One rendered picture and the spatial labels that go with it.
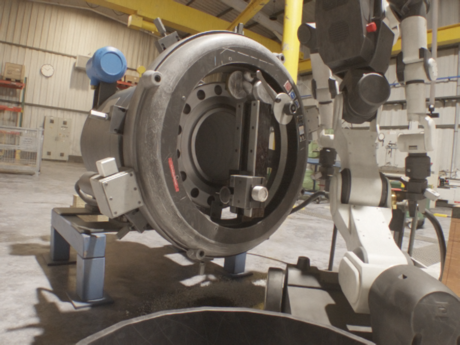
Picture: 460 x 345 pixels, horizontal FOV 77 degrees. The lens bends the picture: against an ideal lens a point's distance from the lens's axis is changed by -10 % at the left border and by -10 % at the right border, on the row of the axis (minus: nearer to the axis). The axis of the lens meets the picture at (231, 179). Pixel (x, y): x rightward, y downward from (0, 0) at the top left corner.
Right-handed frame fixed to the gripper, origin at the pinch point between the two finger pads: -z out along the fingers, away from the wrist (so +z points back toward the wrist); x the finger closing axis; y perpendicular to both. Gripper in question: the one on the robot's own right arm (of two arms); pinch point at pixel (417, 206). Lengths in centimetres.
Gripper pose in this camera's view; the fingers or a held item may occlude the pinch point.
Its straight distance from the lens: 126.8
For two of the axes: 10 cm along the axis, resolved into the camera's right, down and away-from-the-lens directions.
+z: -0.4, -10.0, -0.7
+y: -6.5, -0.3, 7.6
